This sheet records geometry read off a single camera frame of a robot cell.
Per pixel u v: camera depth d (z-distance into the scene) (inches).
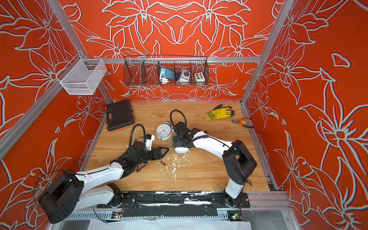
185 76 35.6
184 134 26.2
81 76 35.1
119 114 42.1
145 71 39.1
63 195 16.4
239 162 17.5
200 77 37.2
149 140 30.3
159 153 28.6
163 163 33.6
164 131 38.1
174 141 31.3
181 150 33.7
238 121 41.3
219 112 43.3
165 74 33.0
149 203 28.6
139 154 26.2
